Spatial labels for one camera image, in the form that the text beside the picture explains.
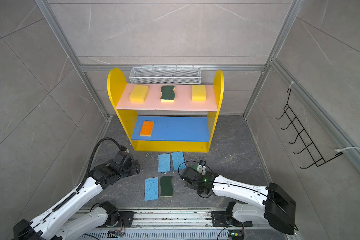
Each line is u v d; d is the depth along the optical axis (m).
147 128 0.92
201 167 0.73
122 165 0.59
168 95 0.71
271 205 0.40
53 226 0.40
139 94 0.72
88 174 0.51
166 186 0.84
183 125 0.98
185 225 0.73
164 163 0.93
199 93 0.72
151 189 0.82
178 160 0.93
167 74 0.98
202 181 0.57
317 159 0.59
